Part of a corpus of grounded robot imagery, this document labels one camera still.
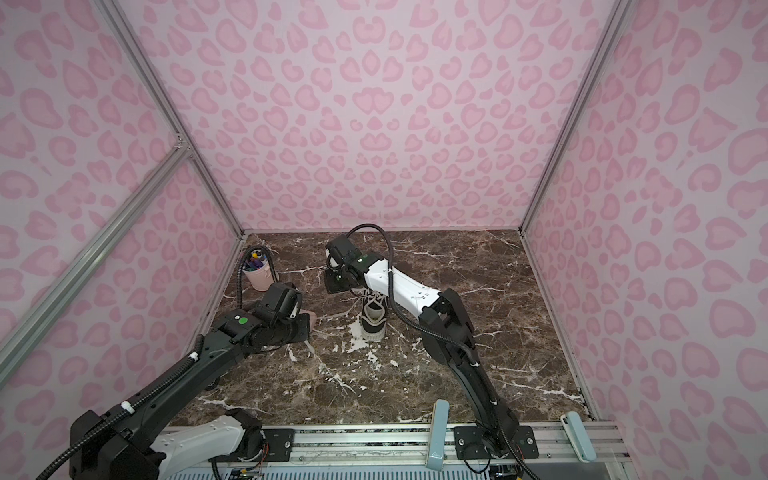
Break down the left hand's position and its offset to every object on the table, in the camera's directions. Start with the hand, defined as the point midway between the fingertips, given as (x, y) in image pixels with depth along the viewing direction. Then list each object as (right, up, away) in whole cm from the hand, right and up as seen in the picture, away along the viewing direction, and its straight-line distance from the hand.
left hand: (308, 323), depth 80 cm
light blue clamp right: (+67, -25, -9) cm, 72 cm away
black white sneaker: (+17, 0, +9) cm, 19 cm away
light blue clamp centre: (+33, -25, -9) cm, 42 cm away
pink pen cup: (-16, +11, +7) cm, 21 cm away
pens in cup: (-21, +16, +15) cm, 30 cm away
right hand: (+3, +10, +10) cm, 14 cm away
